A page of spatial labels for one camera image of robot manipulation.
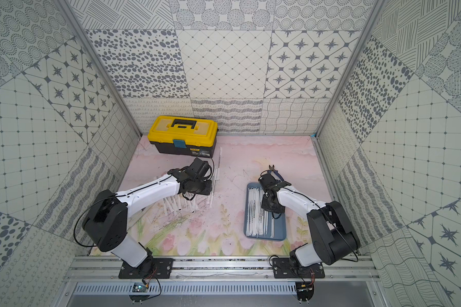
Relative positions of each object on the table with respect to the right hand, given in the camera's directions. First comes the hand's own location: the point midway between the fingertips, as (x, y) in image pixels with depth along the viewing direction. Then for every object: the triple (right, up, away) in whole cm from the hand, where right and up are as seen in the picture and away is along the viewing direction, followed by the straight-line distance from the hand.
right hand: (272, 209), depth 89 cm
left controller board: (-54, -25, -17) cm, 62 cm away
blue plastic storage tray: (-6, -6, -3) cm, 9 cm away
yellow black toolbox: (-45, +36, +9) cm, 58 cm away
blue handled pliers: (+4, +15, +15) cm, 22 cm away
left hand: (-30, +12, -1) cm, 32 cm away
